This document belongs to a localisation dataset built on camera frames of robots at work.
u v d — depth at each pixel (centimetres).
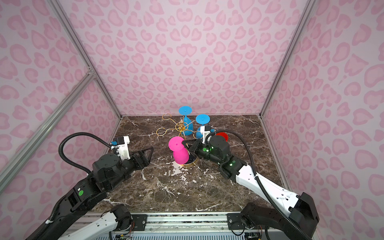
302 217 38
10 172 51
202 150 60
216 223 74
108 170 44
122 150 55
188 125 76
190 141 65
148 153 61
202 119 78
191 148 60
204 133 65
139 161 55
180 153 73
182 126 74
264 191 43
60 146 42
